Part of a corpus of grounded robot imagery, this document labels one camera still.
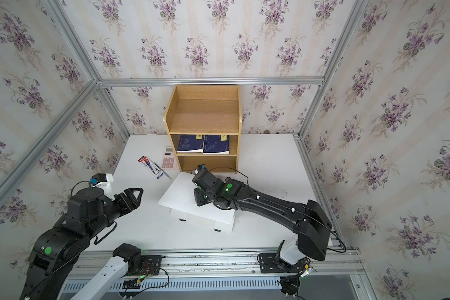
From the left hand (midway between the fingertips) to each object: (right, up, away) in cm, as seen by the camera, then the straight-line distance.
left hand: (138, 195), depth 63 cm
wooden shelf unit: (+21, +26, +18) cm, 38 cm away
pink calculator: (-2, +10, +41) cm, 42 cm away
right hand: (+19, -3, +13) cm, 23 cm away
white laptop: (+11, -3, +12) cm, 16 cm away
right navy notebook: (+25, +18, +29) cm, 43 cm away
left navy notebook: (+12, +19, +29) cm, 37 cm away
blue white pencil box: (-11, +6, +40) cm, 42 cm away
